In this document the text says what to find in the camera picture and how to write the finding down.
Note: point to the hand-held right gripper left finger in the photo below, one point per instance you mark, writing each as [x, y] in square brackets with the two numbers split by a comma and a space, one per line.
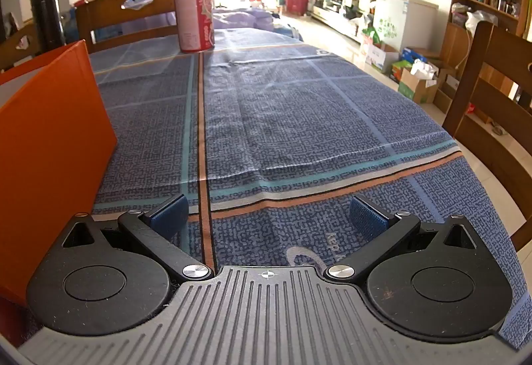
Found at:
[170, 217]

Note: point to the open cardboard box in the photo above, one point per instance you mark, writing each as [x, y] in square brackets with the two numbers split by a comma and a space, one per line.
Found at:
[417, 84]

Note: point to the white chest freezer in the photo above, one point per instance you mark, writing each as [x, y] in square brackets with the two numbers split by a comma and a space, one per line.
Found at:
[401, 22]

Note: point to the blue patterned tablecloth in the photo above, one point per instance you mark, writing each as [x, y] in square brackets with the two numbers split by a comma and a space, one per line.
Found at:
[299, 119]

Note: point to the black tower appliance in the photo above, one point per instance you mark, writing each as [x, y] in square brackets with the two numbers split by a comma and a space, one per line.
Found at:
[48, 13]

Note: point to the white green printed carton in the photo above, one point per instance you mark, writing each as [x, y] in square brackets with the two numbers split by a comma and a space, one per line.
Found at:
[380, 57]

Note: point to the red cylindrical can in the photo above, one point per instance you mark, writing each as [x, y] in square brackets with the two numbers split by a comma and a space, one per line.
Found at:
[193, 17]

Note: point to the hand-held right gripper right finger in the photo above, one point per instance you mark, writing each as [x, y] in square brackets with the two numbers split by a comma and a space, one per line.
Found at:
[368, 219]

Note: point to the white television stand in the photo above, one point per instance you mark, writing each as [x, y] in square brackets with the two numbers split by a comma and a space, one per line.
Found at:
[336, 17]

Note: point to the orange storage box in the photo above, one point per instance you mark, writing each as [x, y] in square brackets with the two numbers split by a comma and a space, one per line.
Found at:
[50, 148]

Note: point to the blue covered sofa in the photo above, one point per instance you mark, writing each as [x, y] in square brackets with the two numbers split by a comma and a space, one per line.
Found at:
[249, 19]

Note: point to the wooden chair with cutout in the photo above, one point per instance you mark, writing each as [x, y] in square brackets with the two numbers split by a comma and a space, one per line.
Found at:
[108, 17]
[20, 42]

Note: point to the wooden slatted chair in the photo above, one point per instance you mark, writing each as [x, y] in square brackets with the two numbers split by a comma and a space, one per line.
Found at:
[486, 99]

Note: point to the red plastic basket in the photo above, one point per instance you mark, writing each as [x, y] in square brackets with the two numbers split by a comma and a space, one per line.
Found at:
[298, 1]

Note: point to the white plastic bag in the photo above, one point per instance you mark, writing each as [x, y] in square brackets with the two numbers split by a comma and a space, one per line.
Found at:
[480, 22]

